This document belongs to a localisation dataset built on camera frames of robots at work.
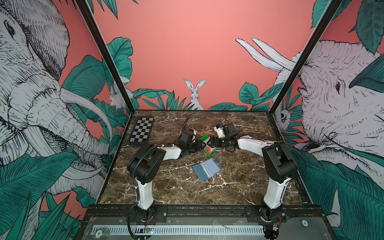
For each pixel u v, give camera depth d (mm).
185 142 769
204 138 999
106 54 858
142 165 510
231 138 756
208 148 933
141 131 1039
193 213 749
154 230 702
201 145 878
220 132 892
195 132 922
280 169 503
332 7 695
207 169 888
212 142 875
